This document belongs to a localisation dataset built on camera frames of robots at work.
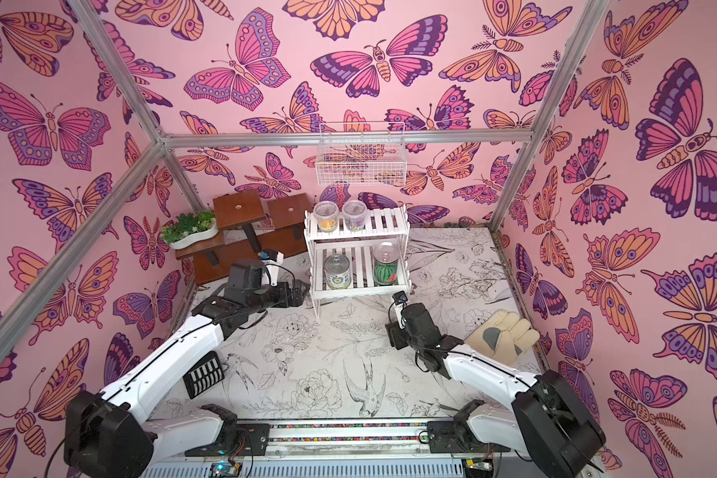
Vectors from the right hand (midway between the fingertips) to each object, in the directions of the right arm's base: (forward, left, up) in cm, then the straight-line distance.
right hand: (392, 321), depth 87 cm
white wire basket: (+46, +12, +27) cm, 54 cm away
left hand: (+5, +26, +12) cm, 29 cm away
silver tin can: (+9, +16, +13) cm, 22 cm away
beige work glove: (-1, -33, -5) cm, 34 cm away
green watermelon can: (+8, +2, +17) cm, 19 cm away
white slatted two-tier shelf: (+21, +11, +6) cm, 24 cm away
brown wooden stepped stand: (+30, +51, +7) cm, 59 cm away
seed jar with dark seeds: (+17, +11, +27) cm, 33 cm away
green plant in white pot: (+23, +63, +15) cm, 69 cm away
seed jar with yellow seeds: (+17, +18, +27) cm, 37 cm away
